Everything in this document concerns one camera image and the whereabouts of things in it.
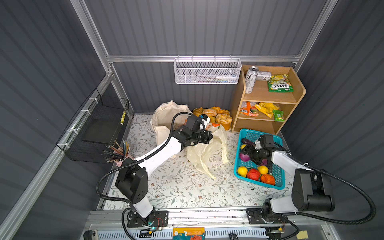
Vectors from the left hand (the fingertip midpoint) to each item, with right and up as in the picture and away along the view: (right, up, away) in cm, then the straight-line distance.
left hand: (214, 136), depth 81 cm
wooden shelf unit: (+31, +22, +4) cm, 38 cm away
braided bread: (-8, +17, +36) cm, 41 cm away
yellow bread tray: (+13, +5, +26) cm, 30 cm away
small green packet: (+43, +12, +13) cm, 46 cm away
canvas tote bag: (-32, +11, +17) cm, 38 cm away
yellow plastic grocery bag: (-9, -10, +2) cm, 13 cm away
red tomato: (+22, -21, +1) cm, 30 cm away
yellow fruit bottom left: (+17, -20, +4) cm, 27 cm away
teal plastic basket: (+21, -20, +7) cm, 29 cm away
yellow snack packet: (+37, +17, +16) cm, 43 cm away
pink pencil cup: (-55, -12, +8) cm, 57 cm away
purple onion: (+20, -14, +9) cm, 26 cm away
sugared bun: (+1, +16, +31) cm, 35 cm away
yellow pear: (+20, -7, +12) cm, 24 cm away
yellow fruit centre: (+29, -20, +4) cm, 35 cm away
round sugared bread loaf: (+11, +10, +24) cm, 28 cm away
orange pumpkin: (+30, -23, 0) cm, 38 cm away
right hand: (+22, -12, +11) cm, 28 cm away
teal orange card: (-13, -45, -11) cm, 48 cm away
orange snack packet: (+25, +17, +16) cm, 34 cm away
